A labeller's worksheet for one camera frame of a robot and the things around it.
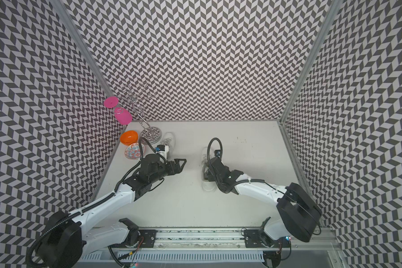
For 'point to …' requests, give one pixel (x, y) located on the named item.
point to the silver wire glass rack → (149, 135)
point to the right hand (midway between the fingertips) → (214, 172)
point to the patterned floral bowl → (133, 151)
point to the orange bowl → (129, 137)
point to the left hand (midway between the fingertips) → (180, 163)
